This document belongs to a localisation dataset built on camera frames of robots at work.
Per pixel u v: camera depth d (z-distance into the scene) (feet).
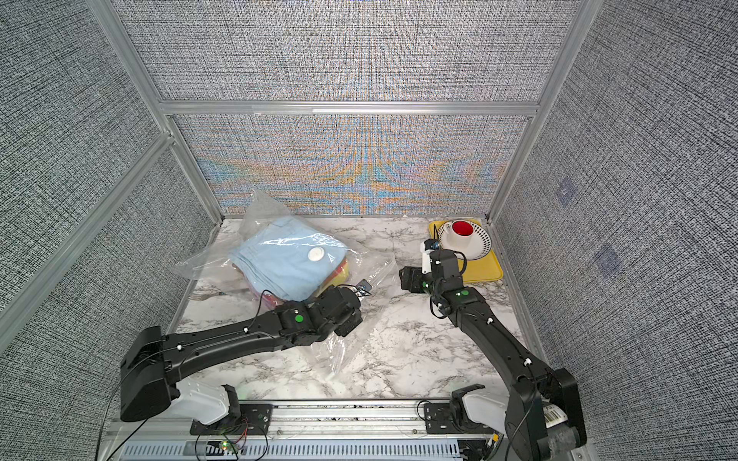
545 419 1.31
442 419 2.40
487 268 3.40
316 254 2.93
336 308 1.84
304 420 2.45
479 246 3.57
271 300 2.71
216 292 3.22
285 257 2.91
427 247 2.41
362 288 2.14
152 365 1.33
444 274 2.04
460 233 3.40
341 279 3.14
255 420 2.41
